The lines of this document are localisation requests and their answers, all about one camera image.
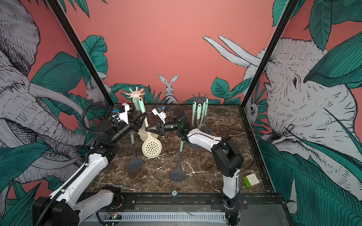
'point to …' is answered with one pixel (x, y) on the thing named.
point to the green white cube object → (250, 180)
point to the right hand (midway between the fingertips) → (147, 130)
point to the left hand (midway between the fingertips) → (145, 111)
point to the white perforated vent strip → (158, 217)
